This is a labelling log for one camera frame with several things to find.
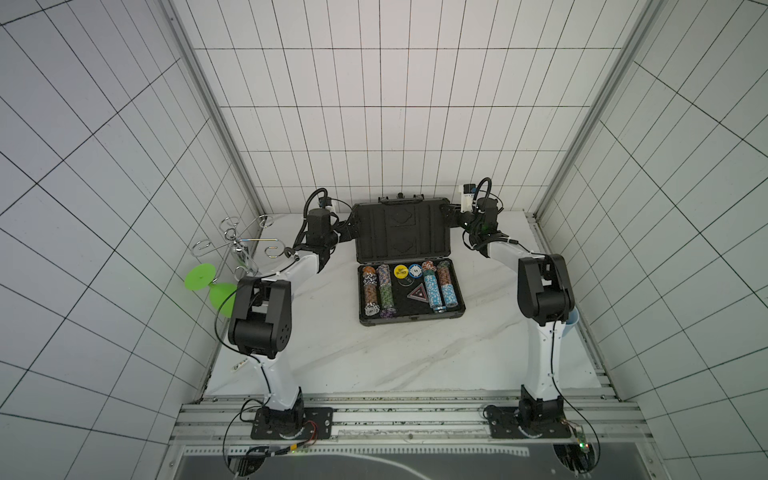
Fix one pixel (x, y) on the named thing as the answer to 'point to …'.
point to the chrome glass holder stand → (236, 247)
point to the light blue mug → (574, 317)
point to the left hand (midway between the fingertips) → (349, 225)
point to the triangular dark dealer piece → (418, 293)
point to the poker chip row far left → (370, 282)
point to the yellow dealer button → (401, 271)
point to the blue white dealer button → (415, 271)
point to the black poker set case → (403, 246)
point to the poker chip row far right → (449, 289)
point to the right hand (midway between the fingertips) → (450, 199)
